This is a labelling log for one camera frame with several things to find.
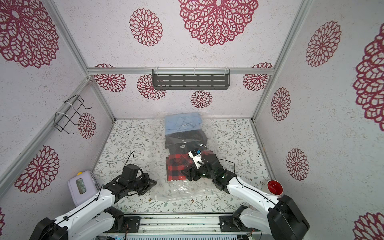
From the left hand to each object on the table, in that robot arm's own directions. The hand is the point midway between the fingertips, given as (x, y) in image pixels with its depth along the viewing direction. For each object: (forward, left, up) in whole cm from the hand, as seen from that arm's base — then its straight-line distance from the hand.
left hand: (158, 182), depth 83 cm
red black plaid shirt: (+14, -9, -3) cm, 17 cm away
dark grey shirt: (+27, -12, -1) cm, 30 cm away
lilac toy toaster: (-3, +39, +2) cm, 40 cm away
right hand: (+5, -15, +10) cm, 18 cm away
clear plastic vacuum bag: (-2, -25, -4) cm, 25 cm away
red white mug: (-3, -64, 0) cm, 64 cm away
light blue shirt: (+49, -8, -4) cm, 50 cm away
